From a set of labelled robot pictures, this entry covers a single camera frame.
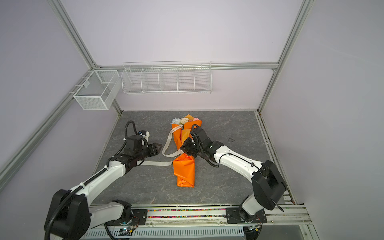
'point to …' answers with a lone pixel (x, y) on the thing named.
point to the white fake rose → (176, 121)
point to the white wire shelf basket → (167, 77)
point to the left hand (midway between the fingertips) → (158, 148)
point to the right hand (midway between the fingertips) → (178, 148)
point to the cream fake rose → (184, 120)
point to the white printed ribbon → (173, 156)
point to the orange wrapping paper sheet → (184, 164)
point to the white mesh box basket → (99, 89)
